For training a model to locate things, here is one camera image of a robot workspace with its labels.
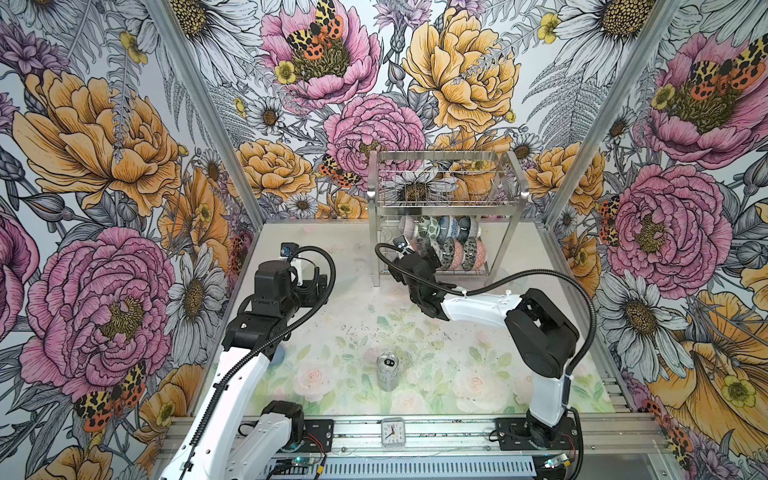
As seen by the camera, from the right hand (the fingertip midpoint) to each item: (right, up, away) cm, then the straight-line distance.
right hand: (414, 258), depth 92 cm
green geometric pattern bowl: (+12, +2, +13) cm, 18 cm away
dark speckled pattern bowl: (+20, +1, +12) cm, 24 cm away
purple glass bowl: (-2, +10, +13) cm, 17 cm away
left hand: (-28, -7, -17) cm, 33 cm away
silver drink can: (-8, -26, -21) cm, 34 cm away
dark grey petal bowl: (+19, +11, +19) cm, 29 cm away
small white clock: (-7, -41, -19) cm, 46 cm away
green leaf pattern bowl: (+5, +12, +20) cm, 23 cm away
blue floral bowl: (+12, +10, +18) cm, 23 cm away
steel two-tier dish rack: (+22, +21, +30) cm, 43 cm away
